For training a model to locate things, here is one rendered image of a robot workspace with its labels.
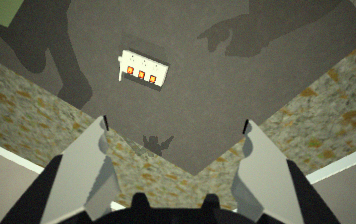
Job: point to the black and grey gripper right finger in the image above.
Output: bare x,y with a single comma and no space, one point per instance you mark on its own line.
270,189

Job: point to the white power strip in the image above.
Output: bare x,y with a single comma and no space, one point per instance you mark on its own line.
142,67

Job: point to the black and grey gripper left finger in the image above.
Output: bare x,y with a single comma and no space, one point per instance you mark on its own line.
76,187

